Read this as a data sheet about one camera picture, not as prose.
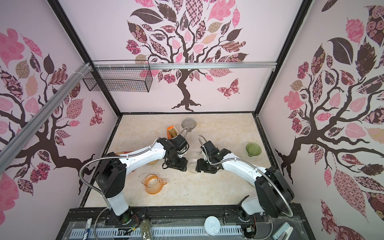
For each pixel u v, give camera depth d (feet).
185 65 3.04
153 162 1.87
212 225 2.16
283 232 2.20
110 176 1.50
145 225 2.23
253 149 3.20
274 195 1.38
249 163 1.63
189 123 3.50
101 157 1.47
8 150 1.64
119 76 3.11
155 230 2.30
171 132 3.20
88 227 2.29
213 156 2.07
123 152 3.07
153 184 2.80
